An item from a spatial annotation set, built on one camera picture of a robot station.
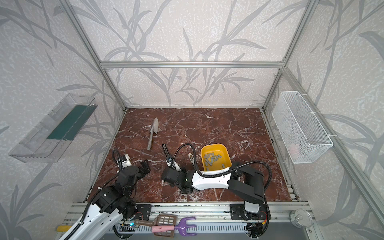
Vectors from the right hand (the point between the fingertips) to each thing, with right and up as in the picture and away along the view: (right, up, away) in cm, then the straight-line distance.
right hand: (172, 167), depth 83 cm
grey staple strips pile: (+22, +3, +11) cm, 25 cm away
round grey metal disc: (+63, -18, -15) cm, 67 cm away
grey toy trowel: (-17, +20, +23) cm, 35 cm away
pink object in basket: (+63, +12, -9) cm, 65 cm away
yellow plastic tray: (+27, +8, +11) cm, 30 cm away
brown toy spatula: (-3, -22, -11) cm, 25 cm away
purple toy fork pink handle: (-1, -22, -16) cm, 28 cm away
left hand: (-14, +5, -2) cm, 15 cm away
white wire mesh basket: (+59, +20, -22) cm, 66 cm away
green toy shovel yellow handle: (-47, -23, -15) cm, 55 cm away
